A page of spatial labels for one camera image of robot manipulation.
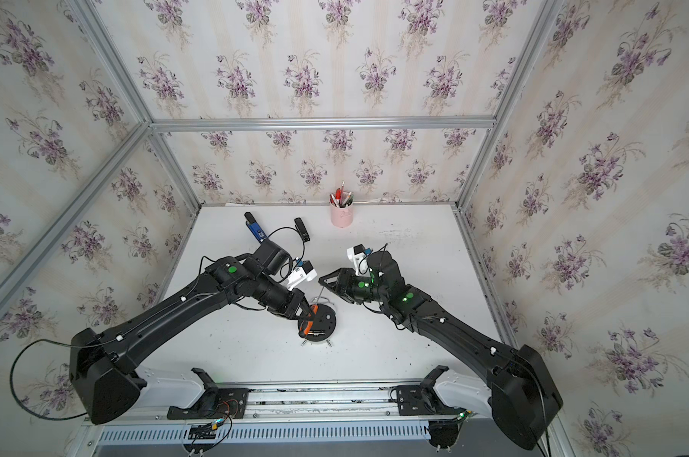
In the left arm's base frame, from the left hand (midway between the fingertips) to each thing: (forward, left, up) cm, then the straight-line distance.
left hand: (315, 320), depth 68 cm
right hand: (+9, -2, +2) cm, 9 cm away
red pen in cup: (+54, -7, -7) cm, 54 cm away
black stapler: (+42, +9, -16) cm, 46 cm away
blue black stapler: (+46, +28, -18) cm, 56 cm away
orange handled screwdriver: (+2, 0, +1) cm, 2 cm away
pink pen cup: (+47, -7, -14) cm, 50 cm away
